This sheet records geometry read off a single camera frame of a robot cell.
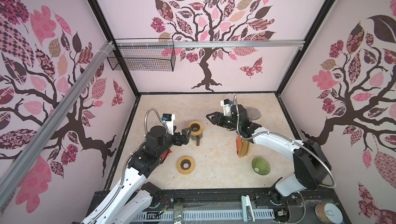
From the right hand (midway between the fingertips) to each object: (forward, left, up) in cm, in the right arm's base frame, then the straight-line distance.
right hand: (209, 115), depth 81 cm
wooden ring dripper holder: (-5, +7, -11) cm, 14 cm away
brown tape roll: (-43, -51, -15) cm, 68 cm away
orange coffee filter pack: (-12, -19, -15) cm, 27 cm away
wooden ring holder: (-19, +13, -21) cm, 31 cm away
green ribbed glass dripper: (-22, -28, -17) cm, 39 cm away
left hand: (-10, +13, +2) cm, 16 cm away
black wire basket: (+38, +40, +14) cm, 57 cm away
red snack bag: (-14, +25, -18) cm, 34 cm away
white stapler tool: (-41, -16, -18) cm, 48 cm away
